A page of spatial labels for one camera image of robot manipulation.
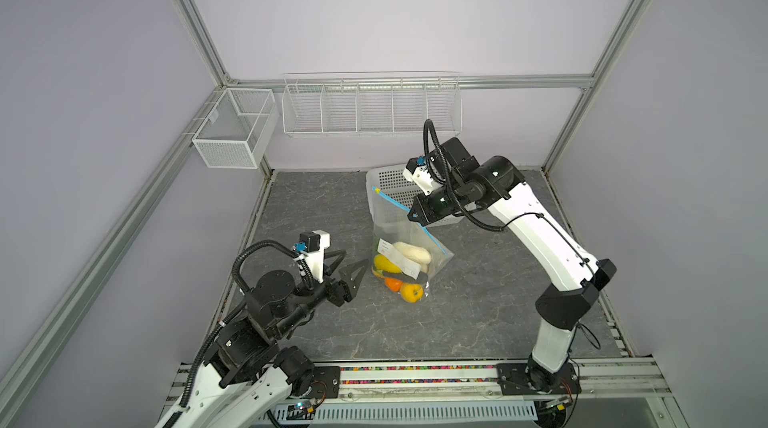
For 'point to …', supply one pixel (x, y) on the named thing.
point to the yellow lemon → (412, 293)
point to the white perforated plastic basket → (391, 198)
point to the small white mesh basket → (235, 134)
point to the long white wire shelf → (372, 103)
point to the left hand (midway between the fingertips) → (357, 262)
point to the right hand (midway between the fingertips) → (410, 218)
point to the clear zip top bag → (405, 255)
